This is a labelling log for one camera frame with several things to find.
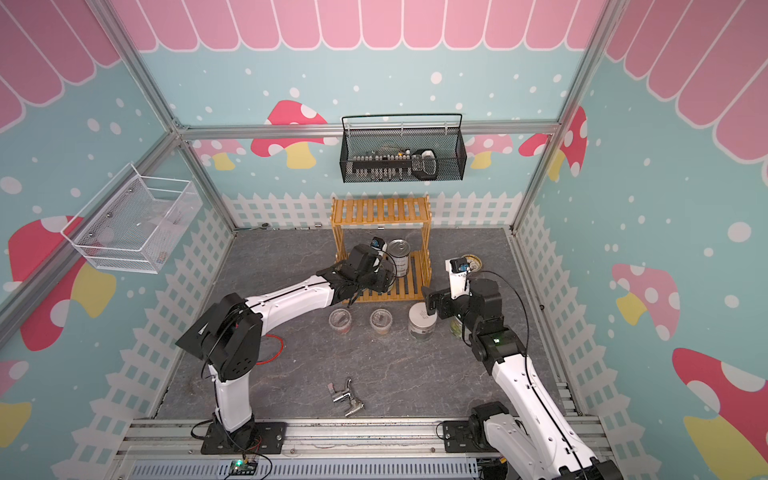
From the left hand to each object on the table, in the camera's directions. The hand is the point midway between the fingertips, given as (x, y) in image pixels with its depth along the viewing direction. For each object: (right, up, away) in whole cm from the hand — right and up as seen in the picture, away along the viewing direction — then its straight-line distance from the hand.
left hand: (382, 274), depth 92 cm
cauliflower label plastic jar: (+22, -15, -4) cm, 27 cm away
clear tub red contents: (-13, -14, -3) cm, 19 cm away
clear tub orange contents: (0, -14, -2) cm, 14 cm away
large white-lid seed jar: (+11, -14, -7) cm, 20 cm away
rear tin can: (+5, +7, +5) cm, 10 cm away
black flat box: (-58, -20, -2) cm, 62 cm away
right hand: (+15, -1, -14) cm, 21 cm away
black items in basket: (+4, +34, -1) cm, 34 cm away
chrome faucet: (-7, -33, -14) cm, 37 cm away
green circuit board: (-34, -46, -19) cm, 60 cm away
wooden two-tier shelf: (+2, +19, -5) cm, 19 cm away
